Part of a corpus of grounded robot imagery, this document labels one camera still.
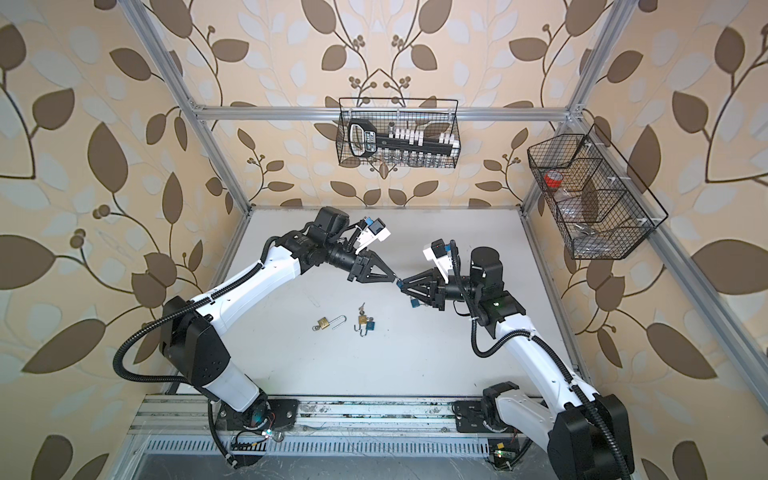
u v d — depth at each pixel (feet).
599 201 2.48
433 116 2.99
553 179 2.85
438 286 2.05
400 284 2.23
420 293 2.23
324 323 2.94
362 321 2.98
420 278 2.22
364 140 2.77
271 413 2.42
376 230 2.14
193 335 1.42
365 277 2.15
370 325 2.93
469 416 2.42
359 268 2.07
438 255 2.05
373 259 2.27
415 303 3.08
